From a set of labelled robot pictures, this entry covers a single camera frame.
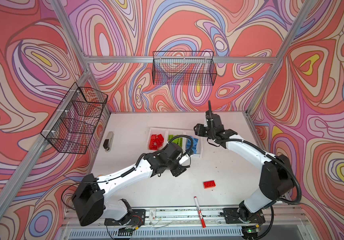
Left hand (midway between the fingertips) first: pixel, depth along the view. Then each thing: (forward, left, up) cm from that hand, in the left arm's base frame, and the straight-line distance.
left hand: (187, 164), depth 79 cm
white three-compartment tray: (+12, +1, +11) cm, 16 cm away
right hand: (+20, -10, +4) cm, 23 cm away
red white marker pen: (-21, -6, -12) cm, 25 cm away
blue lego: (+19, -7, -7) cm, 21 cm away
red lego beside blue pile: (+21, +17, -8) cm, 28 cm away
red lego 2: (-7, -13, -12) cm, 19 cm away
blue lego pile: (+19, -2, -9) cm, 21 cm away
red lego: (+20, +21, -10) cm, 31 cm away
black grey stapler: (+20, +51, -8) cm, 55 cm away
